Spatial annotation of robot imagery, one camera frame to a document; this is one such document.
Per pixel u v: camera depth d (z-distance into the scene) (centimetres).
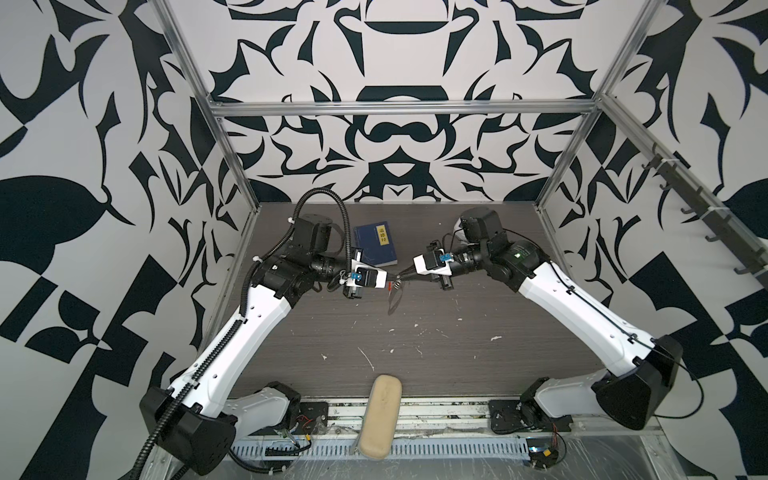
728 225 55
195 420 37
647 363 40
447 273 58
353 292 57
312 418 73
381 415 72
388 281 53
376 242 108
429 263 52
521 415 68
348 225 51
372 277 53
